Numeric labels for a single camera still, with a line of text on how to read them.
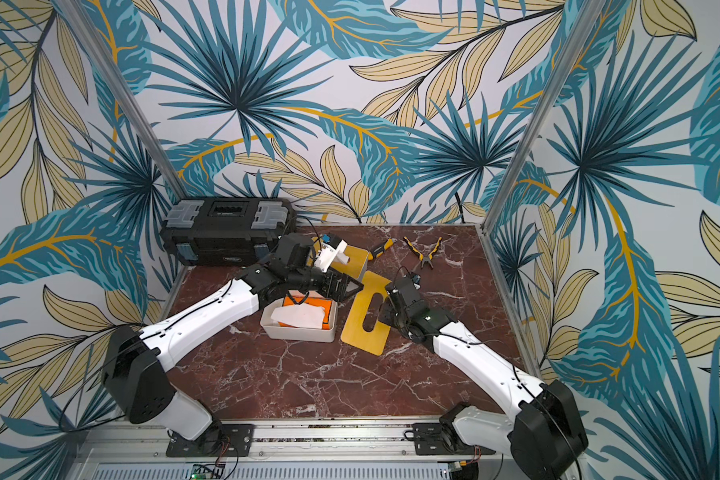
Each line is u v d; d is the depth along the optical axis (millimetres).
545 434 391
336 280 685
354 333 791
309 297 704
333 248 689
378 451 733
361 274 821
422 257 1097
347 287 678
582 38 718
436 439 733
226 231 950
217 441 676
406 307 606
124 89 805
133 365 409
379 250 1099
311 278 663
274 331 872
